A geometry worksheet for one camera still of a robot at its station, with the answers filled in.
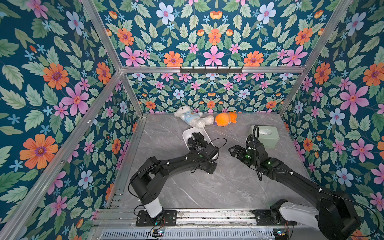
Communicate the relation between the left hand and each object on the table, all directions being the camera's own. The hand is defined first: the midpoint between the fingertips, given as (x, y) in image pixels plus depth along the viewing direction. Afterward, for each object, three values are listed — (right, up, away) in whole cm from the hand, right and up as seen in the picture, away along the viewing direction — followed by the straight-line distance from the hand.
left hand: (215, 167), depth 87 cm
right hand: (+10, +10, -4) cm, 15 cm away
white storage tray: (-18, +20, +16) cm, 31 cm away
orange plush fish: (+9, +30, +20) cm, 37 cm away
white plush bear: (-13, +30, +18) cm, 37 cm away
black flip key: (-11, +17, +15) cm, 25 cm away
